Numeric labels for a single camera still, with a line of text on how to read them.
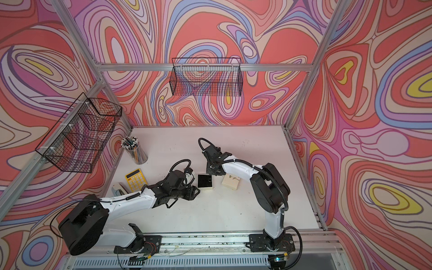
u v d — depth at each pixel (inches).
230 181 35.7
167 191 26.0
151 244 28.7
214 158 28.1
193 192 30.1
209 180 35.9
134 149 35.7
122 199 19.9
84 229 16.5
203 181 35.6
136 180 36.1
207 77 37.9
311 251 28.3
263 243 28.9
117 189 34.0
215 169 26.4
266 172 18.8
